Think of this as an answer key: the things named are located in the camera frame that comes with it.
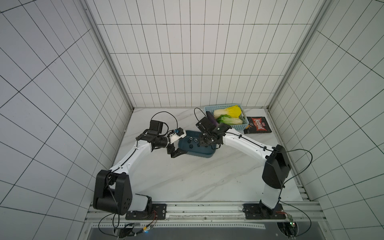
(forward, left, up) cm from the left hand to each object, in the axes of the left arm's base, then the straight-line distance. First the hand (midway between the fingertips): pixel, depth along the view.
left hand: (181, 145), depth 81 cm
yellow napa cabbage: (+31, -36, -5) cm, 48 cm away
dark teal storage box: (+2, -15, -12) cm, 19 cm away
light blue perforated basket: (+30, -43, -9) cm, 53 cm away
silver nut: (+14, -5, -14) cm, 20 cm away
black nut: (+11, -4, -15) cm, 19 cm away
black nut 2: (+8, -5, -15) cm, 18 cm away
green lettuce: (+25, -31, -7) cm, 40 cm away
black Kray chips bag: (+27, -55, -15) cm, 63 cm away
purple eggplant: (+32, -19, -11) cm, 39 cm away
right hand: (+3, -9, -3) cm, 10 cm away
